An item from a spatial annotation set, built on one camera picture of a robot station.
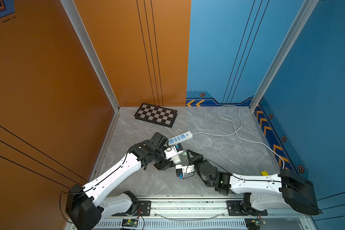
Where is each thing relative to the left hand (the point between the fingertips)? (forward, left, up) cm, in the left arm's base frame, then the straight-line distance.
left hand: (172, 157), depth 77 cm
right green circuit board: (-28, -41, -15) cm, 52 cm away
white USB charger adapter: (-3, -3, +3) cm, 5 cm away
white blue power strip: (+20, -4, -12) cm, 24 cm away
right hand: (+3, -10, +5) cm, 11 cm away
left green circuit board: (-28, +21, -17) cm, 39 cm away
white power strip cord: (+27, -46, -13) cm, 55 cm away
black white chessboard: (+40, +12, -12) cm, 44 cm away
